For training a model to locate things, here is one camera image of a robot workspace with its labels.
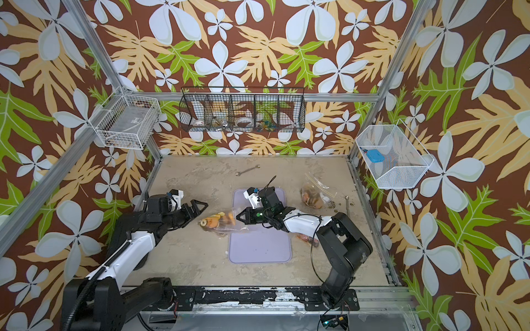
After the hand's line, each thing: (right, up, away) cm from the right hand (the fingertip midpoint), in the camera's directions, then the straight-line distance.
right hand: (236, 217), depth 83 cm
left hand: (-14, +4, +2) cm, 15 cm away
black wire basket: (0, +49, +14) cm, 51 cm away
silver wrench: (-3, +18, +29) cm, 34 cm away
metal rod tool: (+53, +2, +17) cm, 56 cm away
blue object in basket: (+58, +25, +1) cm, 63 cm away
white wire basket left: (-48, +41, +3) cm, 63 cm away
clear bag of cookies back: (+36, +8, +15) cm, 40 cm away
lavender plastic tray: (+7, -12, +3) cm, 14 cm away
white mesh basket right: (+64, +26, 0) cm, 69 cm away
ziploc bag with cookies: (-6, -3, +4) cm, 8 cm away
